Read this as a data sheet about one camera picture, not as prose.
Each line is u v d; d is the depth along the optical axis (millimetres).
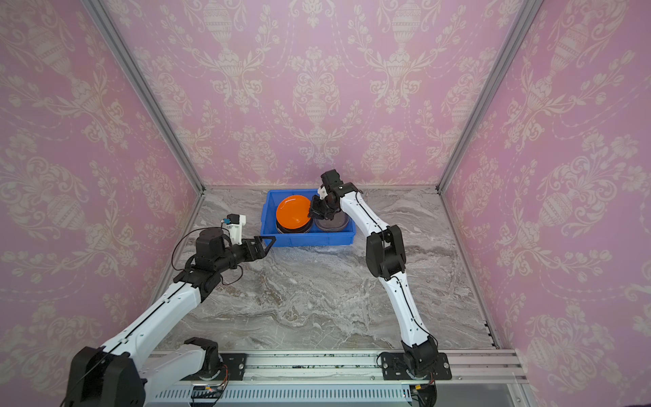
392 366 738
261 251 718
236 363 749
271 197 1089
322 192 965
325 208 877
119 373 398
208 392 731
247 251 712
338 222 1046
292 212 997
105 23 717
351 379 729
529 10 687
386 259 644
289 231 992
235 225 727
